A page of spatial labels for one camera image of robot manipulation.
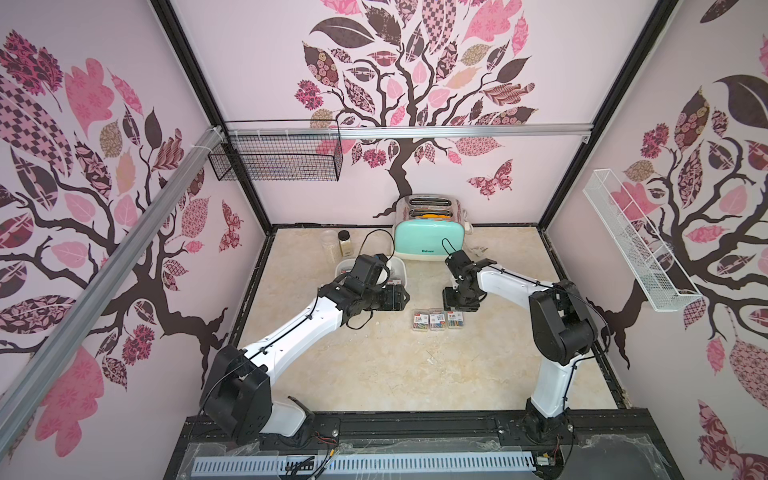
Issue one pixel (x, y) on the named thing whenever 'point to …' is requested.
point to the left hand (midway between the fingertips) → (396, 303)
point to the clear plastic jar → (330, 243)
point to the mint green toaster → (428, 226)
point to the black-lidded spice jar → (345, 243)
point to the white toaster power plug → (478, 251)
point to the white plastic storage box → (397, 267)
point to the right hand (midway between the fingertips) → (453, 309)
